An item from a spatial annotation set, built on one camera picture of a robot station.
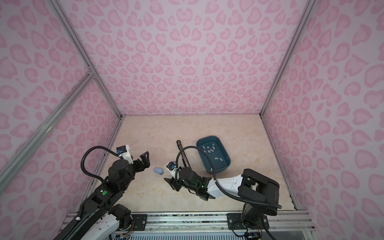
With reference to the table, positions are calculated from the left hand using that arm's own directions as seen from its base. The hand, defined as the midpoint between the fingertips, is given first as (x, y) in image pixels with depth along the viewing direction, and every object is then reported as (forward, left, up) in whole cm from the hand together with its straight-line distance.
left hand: (141, 152), depth 76 cm
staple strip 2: (+15, -32, -20) cm, 41 cm away
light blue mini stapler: (-2, -5, -19) cm, 19 cm away
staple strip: (+6, -43, -21) cm, 48 cm away
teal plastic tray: (+11, -43, -20) cm, 49 cm away
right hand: (-8, -13, -10) cm, 18 cm away
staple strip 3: (+14, -39, -21) cm, 46 cm away
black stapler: (+6, -20, -20) cm, 29 cm away
